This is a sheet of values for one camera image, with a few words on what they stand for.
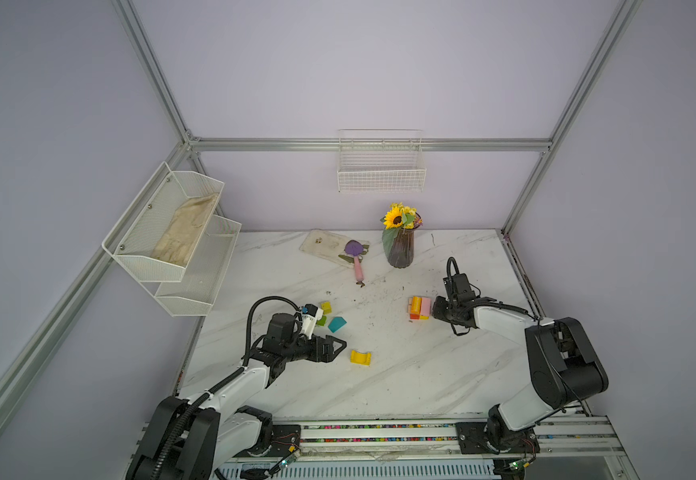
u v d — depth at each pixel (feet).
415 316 3.14
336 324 3.08
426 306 3.12
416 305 3.12
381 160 3.11
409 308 3.14
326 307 3.16
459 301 2.47
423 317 3.14
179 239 2.55
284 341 2.24
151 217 2.40
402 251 3.44
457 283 2.47
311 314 2.57
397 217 2.97
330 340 2.50
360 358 2.83
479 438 2.41
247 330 2.10
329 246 3.78
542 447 2.40
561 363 1.52
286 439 2.40
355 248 3.72
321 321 3.11
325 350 2.44
